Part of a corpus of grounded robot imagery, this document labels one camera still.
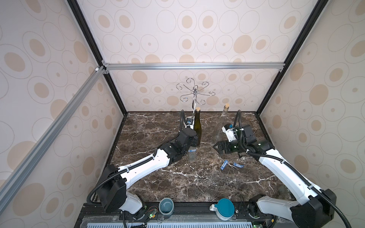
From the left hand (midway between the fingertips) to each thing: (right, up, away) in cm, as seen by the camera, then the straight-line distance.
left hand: (199, 131), depth 77 cm
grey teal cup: (-17, -39, -3) cm, 43 cm away
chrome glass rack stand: (-2, +24, +11) cm, 27 cm away
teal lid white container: (+12, -37, -9) cm, 40 cm away
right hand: (+15, -7, +2) cm, 16 cm away
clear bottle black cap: (-3, -16, +17) cm, 23 cm away
